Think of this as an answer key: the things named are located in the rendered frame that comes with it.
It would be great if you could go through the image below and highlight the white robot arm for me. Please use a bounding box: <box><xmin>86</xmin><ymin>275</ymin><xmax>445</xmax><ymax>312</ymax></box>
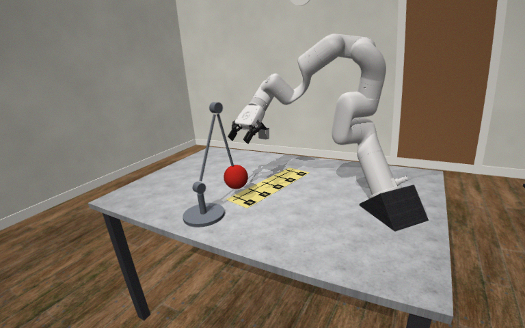
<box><xmin>250</xmin><ymin>33</ymin><xmax>408</xmax><ymax>199</ymax></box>

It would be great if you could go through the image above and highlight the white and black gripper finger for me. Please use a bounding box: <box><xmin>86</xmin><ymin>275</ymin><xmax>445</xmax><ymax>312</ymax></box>
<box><xmin>228</xmin><ymin>121</ymin><xmax>243</xmax><ymax>141</ymax></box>
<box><xmin>243</xmin><ymin>120</ymin><xmax>263</xmax><ymax>144</ymax></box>

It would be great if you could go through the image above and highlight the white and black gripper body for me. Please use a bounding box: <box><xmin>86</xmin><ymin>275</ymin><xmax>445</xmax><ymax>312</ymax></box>
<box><xmin>234</xmin><ymin>102</ymin><xmax>265</xmax><ymax>131</ymax></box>

